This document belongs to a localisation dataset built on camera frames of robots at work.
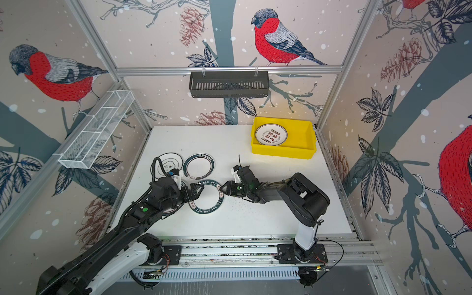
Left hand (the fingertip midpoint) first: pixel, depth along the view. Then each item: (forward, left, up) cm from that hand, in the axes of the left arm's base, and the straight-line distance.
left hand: (197, 189), depth 79 cm
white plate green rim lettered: (0, -4, -12) cm, 13 cm away
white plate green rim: (+20, +4, -13) cm, 24 cm away
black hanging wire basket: (+60, -13, +15) cm, 63 cm away
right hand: (+3, -10, -10) cm, 15 cm away
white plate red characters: (+39, -38, -8) cm, 55 cm away
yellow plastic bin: (+35, -56, -10) cm, 67 cm away
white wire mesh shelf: (+9, +43, +17) cm, 48 cm away
